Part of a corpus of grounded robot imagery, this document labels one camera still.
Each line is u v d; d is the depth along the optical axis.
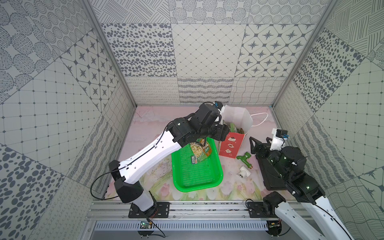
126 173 0.40
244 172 0.84
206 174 0.86
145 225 0.71
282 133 0.55
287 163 0.48
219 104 0.56
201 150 0.95
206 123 0.47
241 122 0.94
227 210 0.76
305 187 0.46
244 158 0.90
